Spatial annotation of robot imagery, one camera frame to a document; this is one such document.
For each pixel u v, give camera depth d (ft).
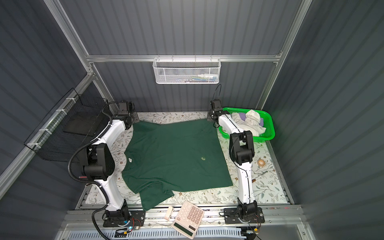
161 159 3.14
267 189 2.72
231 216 2.42
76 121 2.53
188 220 2.35
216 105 2.73
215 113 2.62
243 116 3.54
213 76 2.98
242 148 2.02
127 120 2.32
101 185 1.80
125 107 2.44
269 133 3.32
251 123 3.38
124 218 2.18
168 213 2.39
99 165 1.71
